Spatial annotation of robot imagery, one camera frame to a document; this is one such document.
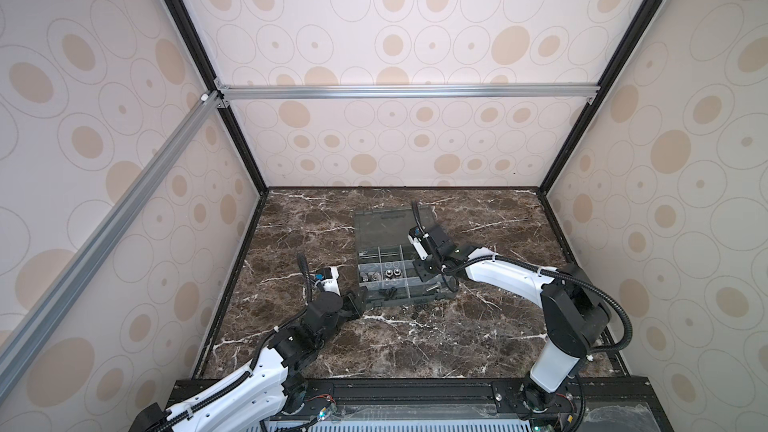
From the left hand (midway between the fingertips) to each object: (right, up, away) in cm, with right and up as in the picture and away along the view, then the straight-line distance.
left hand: (371, 288), depth 79 cm
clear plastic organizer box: (+4, +6, +20) cm, 21 cm away
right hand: (+14, +5, +12) cm, 19 cm away
